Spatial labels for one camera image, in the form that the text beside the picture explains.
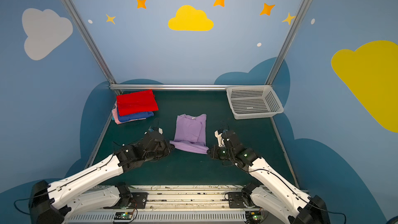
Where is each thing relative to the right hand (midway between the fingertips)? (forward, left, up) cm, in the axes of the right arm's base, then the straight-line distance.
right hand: (208, 149), depth 78 cm
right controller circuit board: (-26, -22, -14) cm, 37 cm away
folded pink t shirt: (+25, +63, -8) cm, 68 cm away
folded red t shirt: (+35, +51, -7) cm, 62 cm away
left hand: (-1, +15, +3) cm, 16 cm away
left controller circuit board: (-29, +39, -13) cm, 50 cm away
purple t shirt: (+15, +12, -12) cm, 23 cm away
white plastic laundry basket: (+40, -31, -7) cm, 52 cm away
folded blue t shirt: (+22, +54, -7) cm, 59 cm away
